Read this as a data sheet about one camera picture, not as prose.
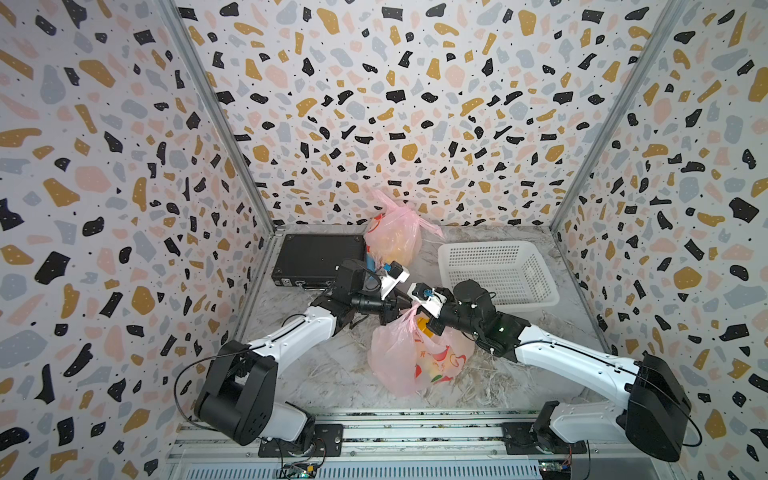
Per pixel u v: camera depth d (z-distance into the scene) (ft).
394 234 3.40
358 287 2.27
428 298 2.09
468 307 1.91
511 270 3.59
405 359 2.29
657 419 1.31
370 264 3.49
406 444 2.43
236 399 1.37
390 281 2.31
